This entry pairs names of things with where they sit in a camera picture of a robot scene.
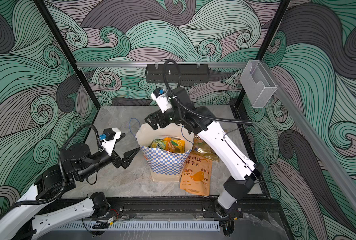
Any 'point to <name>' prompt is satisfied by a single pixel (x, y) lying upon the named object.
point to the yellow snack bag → (177, 146)
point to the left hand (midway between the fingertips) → (132, 140)
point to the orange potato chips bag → (196, 178)
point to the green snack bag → (158, 143)
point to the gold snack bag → (200, 147)
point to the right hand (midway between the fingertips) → (154, 114)
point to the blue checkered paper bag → (164, 166)
